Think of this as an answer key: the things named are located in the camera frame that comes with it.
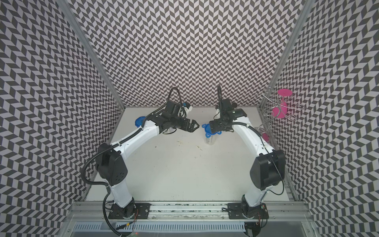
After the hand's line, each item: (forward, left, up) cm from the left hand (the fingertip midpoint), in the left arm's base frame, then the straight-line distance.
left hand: (192, 125), depth 83 cm
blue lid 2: (+9, +35, -7) cm, 36 cm away
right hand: (-1, -16, -3) cm, 16 cm away
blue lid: (+1, -10, -7) cm, 12 cm away
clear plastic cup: (-1, -12, -16) cm, 19 cm away
